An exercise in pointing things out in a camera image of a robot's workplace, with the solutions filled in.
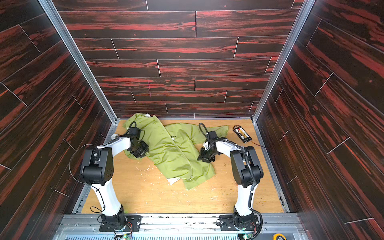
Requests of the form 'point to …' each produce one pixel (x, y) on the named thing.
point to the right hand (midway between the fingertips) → (202, 159)
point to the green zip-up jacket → (175, 147)
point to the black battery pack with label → (242, 134)
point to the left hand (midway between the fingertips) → (149, 150)
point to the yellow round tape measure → (274, 237)
